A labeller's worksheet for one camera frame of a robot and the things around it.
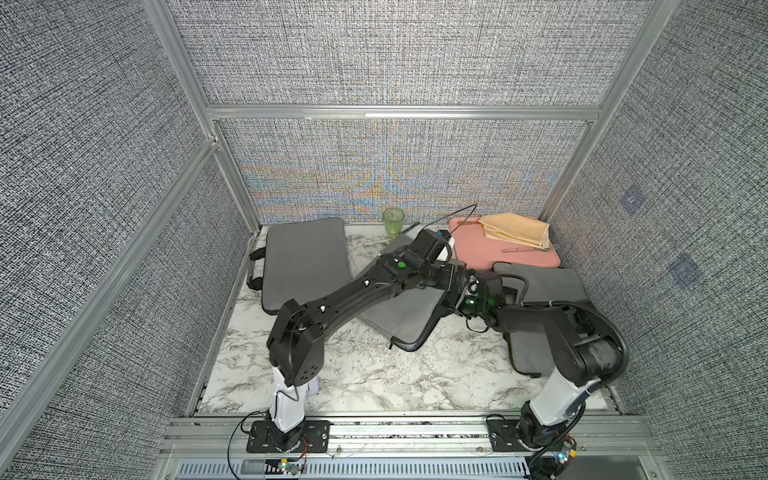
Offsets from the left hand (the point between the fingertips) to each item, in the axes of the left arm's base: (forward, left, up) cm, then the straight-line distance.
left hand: (464, 275), depth 78 cm
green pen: (+39, +8, -22) cm, 46 cm away
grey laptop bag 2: (-4, +14, -15) cm, 21 cm away
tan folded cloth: (+36, -33, -21) cm, 53 cm away
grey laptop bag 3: (+9, -30, -19) cm, 36 cm away
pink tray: (+28, -14, -23) cm, 38 cm away
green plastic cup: (+37, +16, -16) cm, 44 cm away
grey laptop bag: (+24, +50, -22) cm, 60 cm away
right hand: (+6, +4, -16) cm, 18 cm away
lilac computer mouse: (-28, +35, +9) cm, 46 cm away
